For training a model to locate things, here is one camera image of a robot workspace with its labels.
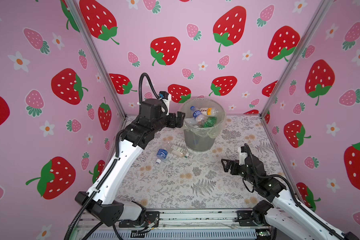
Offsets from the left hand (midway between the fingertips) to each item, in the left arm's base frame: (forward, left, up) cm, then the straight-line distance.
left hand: (176, 112), depth 67 cm
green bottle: (+12, -19, -19) cm, 30 cm away
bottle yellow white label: (+17, -19, -15) cm, 30 cm away
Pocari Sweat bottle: (-2, +11, -35) cm, 37 cm away
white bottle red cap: (+13, -7, -20) cm, 24 cm away
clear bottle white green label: (0, 0, -35) cm, 35 cm away
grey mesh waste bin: (+3, -12, -29) cm, 31 cm away
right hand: (-11, -27, -24) cm, 38 cm away
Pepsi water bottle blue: (+14, -11, -16) cm, 24 cm away
